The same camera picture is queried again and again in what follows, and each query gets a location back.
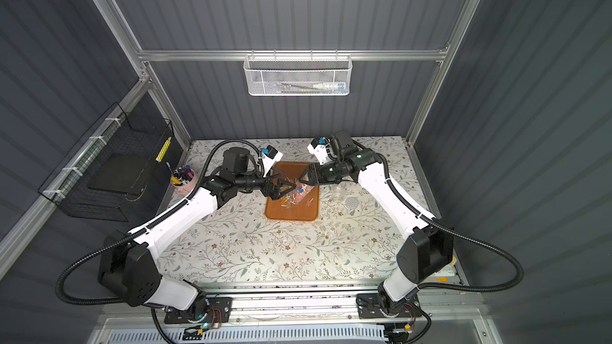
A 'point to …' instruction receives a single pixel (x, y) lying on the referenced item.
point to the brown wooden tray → (304, 210)
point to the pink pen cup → (183, 182)
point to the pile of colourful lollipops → (292, 199)
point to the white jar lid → (352, 202)
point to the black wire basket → (108, 170)
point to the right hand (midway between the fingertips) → (309, 178)
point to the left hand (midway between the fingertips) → (290, 181)
